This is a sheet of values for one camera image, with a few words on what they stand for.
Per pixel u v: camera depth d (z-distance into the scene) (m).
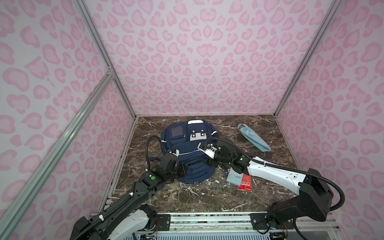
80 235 0.37
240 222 0.75
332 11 0.71
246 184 0.85
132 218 0.57
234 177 0.86
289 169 0.46
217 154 0.71
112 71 0.92
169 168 0.59
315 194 0.41
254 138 1.01
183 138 0.98
